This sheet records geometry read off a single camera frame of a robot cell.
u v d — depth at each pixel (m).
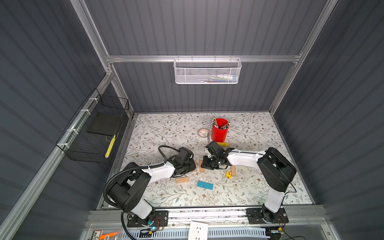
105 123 0.74
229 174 0.87
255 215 0.74
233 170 0.89
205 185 0.84
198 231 0.67
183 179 0.86
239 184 0.85
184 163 0.71
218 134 1.03
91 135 0.72
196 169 0.89
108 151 0.67
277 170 0.49
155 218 0.72
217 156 0.72
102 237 0.68
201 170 0.89
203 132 1.09
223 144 0.99
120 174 0.44
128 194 0.44
